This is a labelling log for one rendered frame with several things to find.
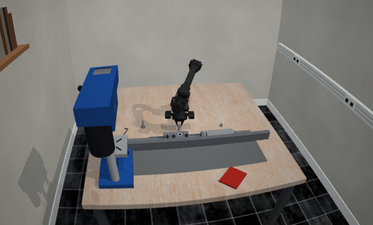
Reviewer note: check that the blue drill press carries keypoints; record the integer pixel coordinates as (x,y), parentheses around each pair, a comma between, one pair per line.
(94,110)

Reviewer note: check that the red flat square tile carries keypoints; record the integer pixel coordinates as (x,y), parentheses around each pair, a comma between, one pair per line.
(233,177)

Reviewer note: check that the dark grey long rectangular bar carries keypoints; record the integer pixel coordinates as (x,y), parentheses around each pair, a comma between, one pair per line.
(188,142)

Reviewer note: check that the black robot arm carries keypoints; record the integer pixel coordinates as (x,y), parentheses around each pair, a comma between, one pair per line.
(183,92)

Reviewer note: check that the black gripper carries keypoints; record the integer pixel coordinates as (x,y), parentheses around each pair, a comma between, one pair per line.
(168,115)

